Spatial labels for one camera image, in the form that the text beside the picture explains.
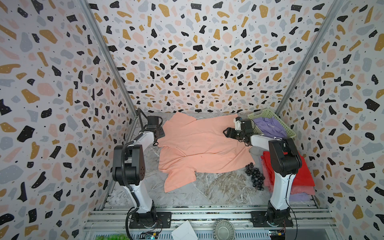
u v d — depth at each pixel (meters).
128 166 0.51
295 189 0.79
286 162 0.55
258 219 0.74
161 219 0.73
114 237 0.66
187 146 1.02
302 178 0.82
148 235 0.70
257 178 0.83
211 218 0.76
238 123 0.95
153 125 0.78
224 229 0.72
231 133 0.92
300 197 0.80
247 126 0.84
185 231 0.68
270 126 1.10
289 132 1.04
